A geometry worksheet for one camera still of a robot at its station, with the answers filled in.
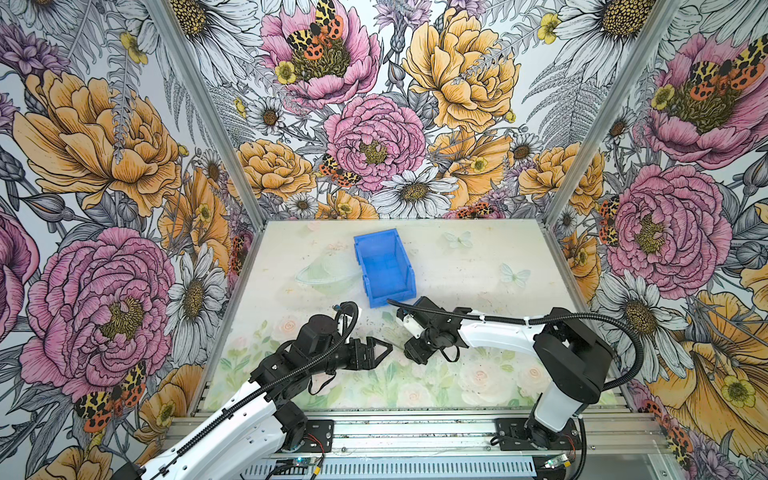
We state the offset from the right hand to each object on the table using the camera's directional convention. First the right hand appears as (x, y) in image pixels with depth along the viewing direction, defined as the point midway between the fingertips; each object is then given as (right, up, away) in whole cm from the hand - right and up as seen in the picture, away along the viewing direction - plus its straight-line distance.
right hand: (417, 358), depth 87 cm
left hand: (-11, +5, -13) cm, 18 cm away
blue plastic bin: (-9, +23, +20) cm, 32 cm away
